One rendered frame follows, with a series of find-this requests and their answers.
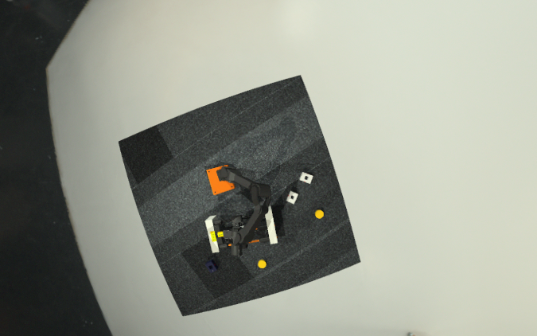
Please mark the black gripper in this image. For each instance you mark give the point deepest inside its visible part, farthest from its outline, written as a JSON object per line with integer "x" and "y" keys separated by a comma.
{"x": 238, "y": 221}

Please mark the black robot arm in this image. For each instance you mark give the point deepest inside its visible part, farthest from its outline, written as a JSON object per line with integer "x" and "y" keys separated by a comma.
{"x": 245, "y": 235}

